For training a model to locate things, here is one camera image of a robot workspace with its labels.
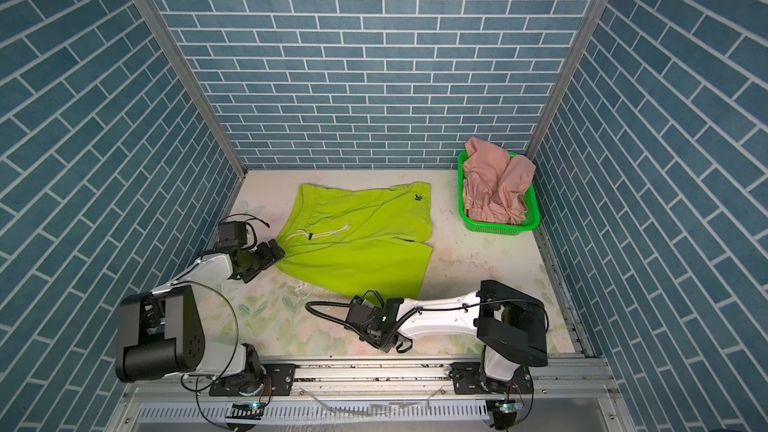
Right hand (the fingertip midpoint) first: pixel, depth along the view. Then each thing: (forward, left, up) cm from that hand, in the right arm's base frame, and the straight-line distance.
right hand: (382, 324), depth 82 cm
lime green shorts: (+25, +7, +3) cm, 26 cm away
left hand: (+16, +36, +4) cm, 40 cm away
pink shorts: (+54, -37, +3) cm, 66 cm away
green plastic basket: (+35, -46, +5) cm, 58 cm away
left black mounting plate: (-16, +26, +1) cm, 30 cm away
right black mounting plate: (-11, -23, 0) cm, 26 cm away
